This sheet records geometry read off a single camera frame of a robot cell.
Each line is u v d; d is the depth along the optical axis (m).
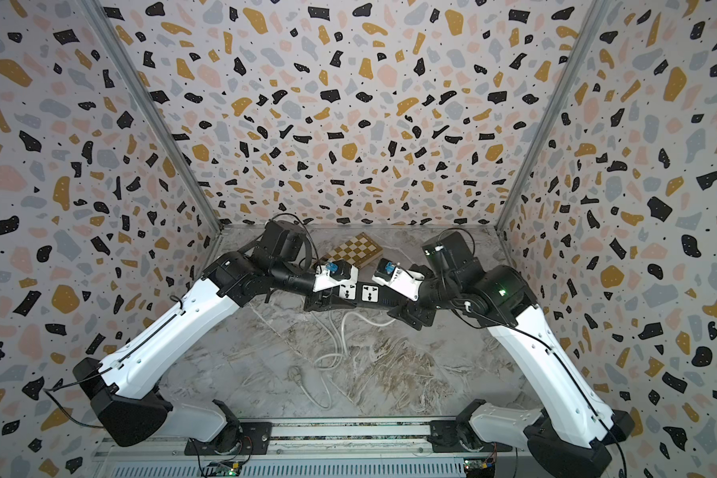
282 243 0.52
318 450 0.73
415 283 0.53
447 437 0.73
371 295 0.63
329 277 0.53
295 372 0.81
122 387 0.38
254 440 0.73
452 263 0.44
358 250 1.12
